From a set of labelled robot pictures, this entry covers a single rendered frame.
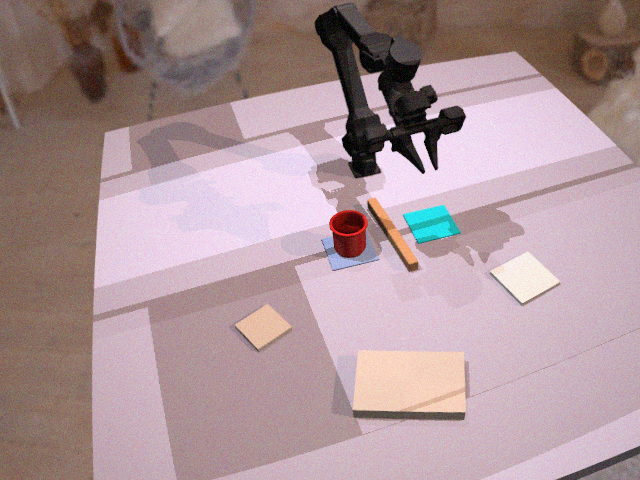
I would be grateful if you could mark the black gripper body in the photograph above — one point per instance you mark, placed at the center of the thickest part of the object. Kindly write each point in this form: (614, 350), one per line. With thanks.
(373, 137)

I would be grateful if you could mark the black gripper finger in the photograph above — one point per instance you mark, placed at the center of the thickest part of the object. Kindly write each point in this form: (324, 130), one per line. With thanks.
(433, 135)
(403, 144)

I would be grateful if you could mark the cream flat square tile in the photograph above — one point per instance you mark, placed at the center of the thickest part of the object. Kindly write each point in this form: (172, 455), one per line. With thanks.
(524, 278)

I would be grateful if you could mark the orange wooden bar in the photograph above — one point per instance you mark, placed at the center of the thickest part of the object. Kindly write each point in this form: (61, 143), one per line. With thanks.
(390, 230)

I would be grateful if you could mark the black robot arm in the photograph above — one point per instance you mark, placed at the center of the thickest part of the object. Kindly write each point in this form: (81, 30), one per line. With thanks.
(399, 60)

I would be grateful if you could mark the tan flat square block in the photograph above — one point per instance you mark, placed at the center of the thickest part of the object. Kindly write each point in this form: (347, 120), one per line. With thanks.
(263, 328)

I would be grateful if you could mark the red plastic cup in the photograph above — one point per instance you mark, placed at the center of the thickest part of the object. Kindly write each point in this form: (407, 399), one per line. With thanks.
(349, 233)

